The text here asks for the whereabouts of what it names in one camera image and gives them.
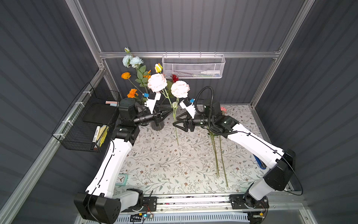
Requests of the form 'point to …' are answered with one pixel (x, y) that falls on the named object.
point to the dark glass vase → (154, 125)
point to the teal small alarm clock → (121, 179)
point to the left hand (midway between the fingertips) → (171, 110)
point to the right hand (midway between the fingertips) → (177, 120)
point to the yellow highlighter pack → (102, 135)
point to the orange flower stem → (133, 92)
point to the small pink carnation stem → (215, 154)
